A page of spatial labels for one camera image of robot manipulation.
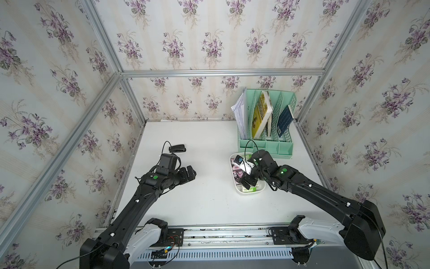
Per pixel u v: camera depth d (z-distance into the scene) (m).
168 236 0.73
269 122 1.02
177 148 1.03
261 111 0.99
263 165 0.60
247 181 0.70
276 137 1.11
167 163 0.60
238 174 0.87
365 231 0.39
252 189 0.83
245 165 0.66
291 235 0.66
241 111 0.89
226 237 0.75
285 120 1.05
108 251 0.37
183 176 0.70
